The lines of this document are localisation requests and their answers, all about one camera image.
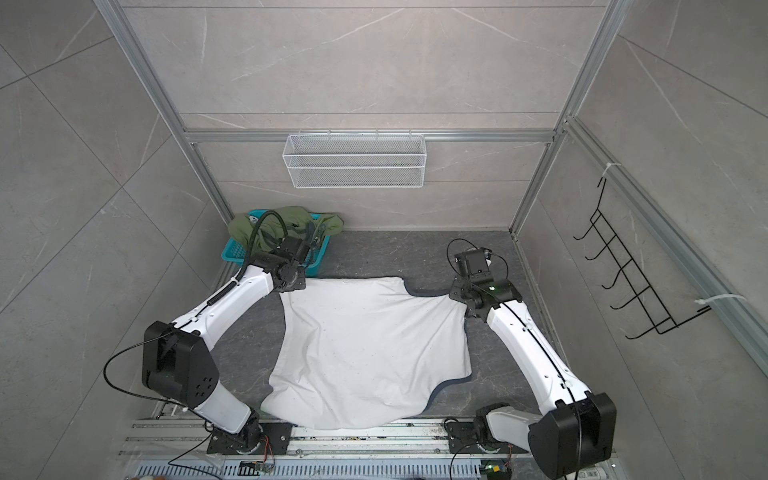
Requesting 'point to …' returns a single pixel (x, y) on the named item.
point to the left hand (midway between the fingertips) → (289, 274)
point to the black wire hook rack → (652, 305)
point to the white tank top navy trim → (362, 351)
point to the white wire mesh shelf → (355, 161)
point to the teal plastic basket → (236, 251)
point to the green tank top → (265, 229)
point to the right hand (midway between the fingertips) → (465, 285)
